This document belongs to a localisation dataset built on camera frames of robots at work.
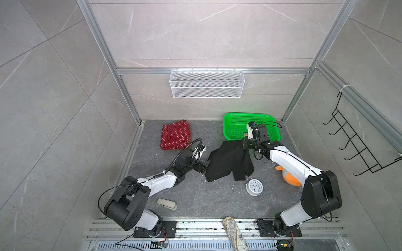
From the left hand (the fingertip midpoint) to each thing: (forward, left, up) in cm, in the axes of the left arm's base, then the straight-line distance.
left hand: (205, 154), depth 88 cm
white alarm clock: (-17, -27, -8) cm, 33 cm away
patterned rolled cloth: (-41, -13, -8) cm, 43 cm away
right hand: (+7, -24, +4) cm, 25 cm away
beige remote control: (-24, +20, -8) cm, 32 cm away
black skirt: (-2, -14, 0) cm, 14 cm away
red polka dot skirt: (+17, +19, -4) cm, 25 cm away
